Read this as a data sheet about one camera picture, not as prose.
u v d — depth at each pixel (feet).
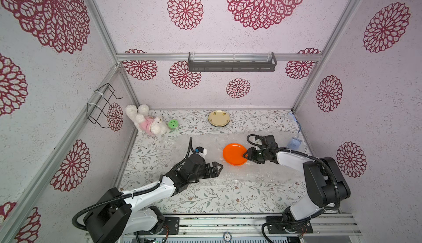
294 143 3.04
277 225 2.39
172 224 2.45
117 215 1.34
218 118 3.73
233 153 3.19
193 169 2.09
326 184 1.51
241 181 2.87
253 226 2.51
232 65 3.01
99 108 2.49
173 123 3.48
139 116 3.19
